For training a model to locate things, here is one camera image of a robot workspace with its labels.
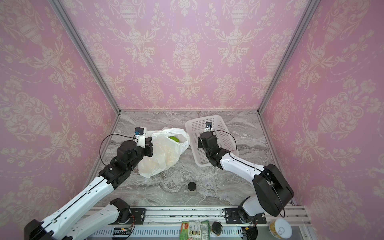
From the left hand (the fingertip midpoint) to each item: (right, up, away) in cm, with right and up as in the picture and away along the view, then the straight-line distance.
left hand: (152, 138), depth 76 cm
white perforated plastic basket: (+22, +5, +30) cm, 37 cm away
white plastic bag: (+5, -9, +11) cm, 15 cm away
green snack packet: (+22, -42, -7) cm, 48 cm away
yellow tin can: (+60, -39, -10) cm, 72 cm away
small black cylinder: (+20, -24, -1) cm, 31 cm away
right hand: (+27, +2, +11) cm, 30 cm away
